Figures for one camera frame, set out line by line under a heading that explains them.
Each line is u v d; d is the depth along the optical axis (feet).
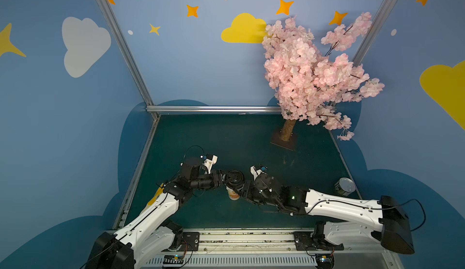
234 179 2.40
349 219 1.53
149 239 1.81
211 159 2.45
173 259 2.39
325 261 2.40
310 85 2.37
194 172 2.07
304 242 2.43
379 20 2.59
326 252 2.40
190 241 2.44
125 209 2.81
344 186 2.83
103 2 2.37
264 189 1.78
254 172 2.30
